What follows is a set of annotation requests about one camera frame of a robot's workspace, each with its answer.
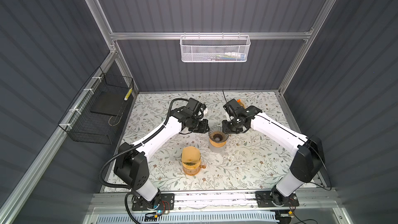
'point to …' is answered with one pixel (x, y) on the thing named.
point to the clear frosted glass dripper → (218, 150)
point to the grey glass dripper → (216, 134)
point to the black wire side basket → (95, 114)
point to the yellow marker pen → (128, 94)
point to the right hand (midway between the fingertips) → (225, 131)
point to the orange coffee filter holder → (241, 103)
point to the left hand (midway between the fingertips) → (209, 129)
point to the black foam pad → (110, 103)
